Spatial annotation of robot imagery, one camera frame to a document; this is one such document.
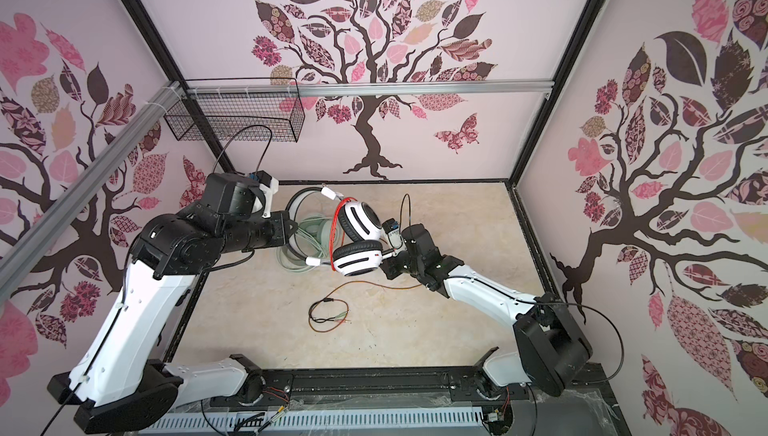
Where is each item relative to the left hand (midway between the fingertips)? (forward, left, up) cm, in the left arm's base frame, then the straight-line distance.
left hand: (294, 231), depth 63 cm
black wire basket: (+49, +37, -1) cm, 61 cm away
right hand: (+6, -17, -20) cm, 27 cm away
